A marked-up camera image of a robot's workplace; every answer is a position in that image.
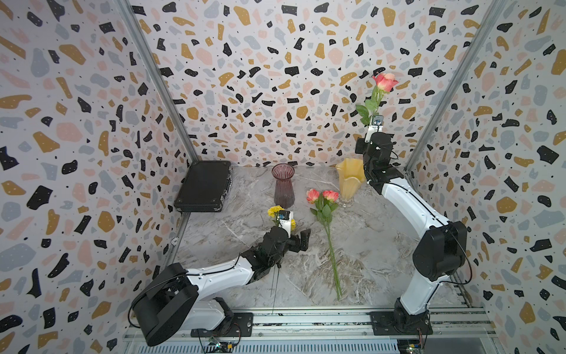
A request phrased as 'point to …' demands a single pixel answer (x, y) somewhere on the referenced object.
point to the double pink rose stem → (326, 202)
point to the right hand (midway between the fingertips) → (370, 130)
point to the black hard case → (205, 186)
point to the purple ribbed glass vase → (284, 190)
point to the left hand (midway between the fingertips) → (303, 228)
